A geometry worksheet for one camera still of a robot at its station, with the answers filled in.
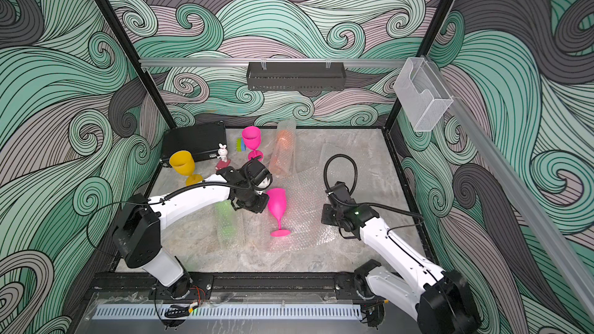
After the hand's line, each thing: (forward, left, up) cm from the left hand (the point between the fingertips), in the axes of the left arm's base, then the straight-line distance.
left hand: (264, 206), depth 82 cm
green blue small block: (+35, +15, -7) cm, 39 cm away
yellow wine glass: (+16, +33, +6) cm, 37 cm away
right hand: (-2, -23, -2) cm, 23 cm away
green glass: (-7, +12, 0) cm, 14 cm away
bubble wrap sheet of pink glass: (+6, -15, -5) cm, 17 cm away
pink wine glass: (+33, +8, +3) cm, 34 cm away
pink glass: (+3, -5, -2) cm, 6 cm away
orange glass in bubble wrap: (+22, -6, 0) cm, 23 cm away
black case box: (+37, +34, -6) cm, 51 cm away
